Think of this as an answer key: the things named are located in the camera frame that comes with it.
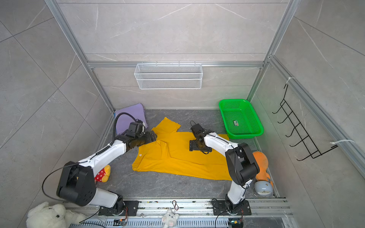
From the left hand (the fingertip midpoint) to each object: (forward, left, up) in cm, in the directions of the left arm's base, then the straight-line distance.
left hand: (153, 135), depth 89 cm
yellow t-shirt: (-7, -10, -12) cm, 17 cm away
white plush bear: (-42, +37, +8) cm, 57 cm away
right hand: (-5, -29, -9) cm, 31 cm away
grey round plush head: (-33, -60, -5) cm, 69 cm away
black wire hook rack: (-18, -76, +19) cm, 80 cm away
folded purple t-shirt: (+33, +20, -11) cm, 40 cm away
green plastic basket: (+23, -66, -14) cm, 72 cm away
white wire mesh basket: (+39, -23, +17) cm, 49 cm away
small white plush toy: (-44, -11, -8) cm, 46 cm away
